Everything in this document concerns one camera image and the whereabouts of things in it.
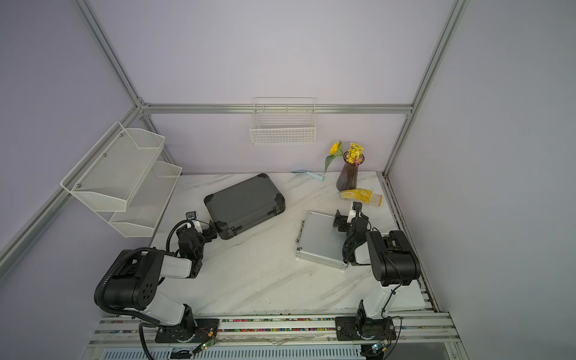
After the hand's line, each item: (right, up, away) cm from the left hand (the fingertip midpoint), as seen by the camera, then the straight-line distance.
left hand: (199, 225), depth 94 cm
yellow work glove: (+75, +13, +16) cm, 78 cm away
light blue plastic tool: (+49, +25, +28) cm, 61 cm away
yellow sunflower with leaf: (+59, +32, +2) cm, 67 cm away
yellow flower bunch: (+67, +31, +1) cm, 74 cm away
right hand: (+65, +4, +4) cm, 65 cm away
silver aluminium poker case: (+51, -7, 0) cm, 52 cm away
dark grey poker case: (+18, +8, +5) cm, 20 cm away
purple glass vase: (+67, +21, +11) cm, 71 cm away
